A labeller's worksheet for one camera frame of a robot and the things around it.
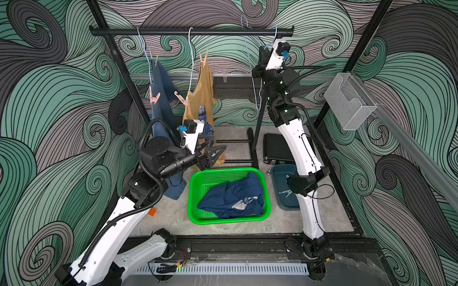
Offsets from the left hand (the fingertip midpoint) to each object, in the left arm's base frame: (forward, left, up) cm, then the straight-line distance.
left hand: (217, 139), depth 54 cm
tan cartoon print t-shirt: (+29, +10, -10) cm, 32 cm away
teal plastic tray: (-2, -33, -43) cm, 54 cm away
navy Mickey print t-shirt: (-2, -10, -40) cm, 41 cm away
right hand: (+28, -14, +16) cm, 35 cm away
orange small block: (-8, +32, -43) cm, 54 cm away
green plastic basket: (+7, +10, -39) cm, 41 cm away
